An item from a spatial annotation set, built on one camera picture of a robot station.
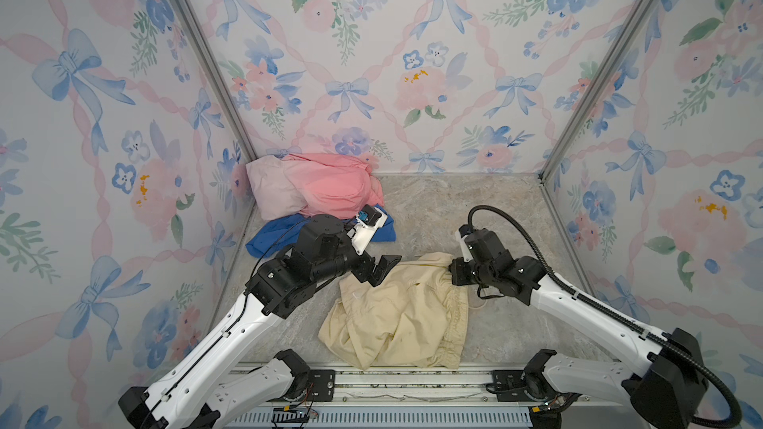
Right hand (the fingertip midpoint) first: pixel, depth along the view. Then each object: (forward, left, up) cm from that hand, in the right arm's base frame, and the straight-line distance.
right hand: (449, 265), depth 81 cm
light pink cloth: (+29, +56, -4) cm, 64 cm away
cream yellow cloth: (-14, +9, -1) cm, 17 cm away
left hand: (-4, +17, +18) cm, 25 cm away
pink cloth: (+30, +35, 0) cm, 46 cm away
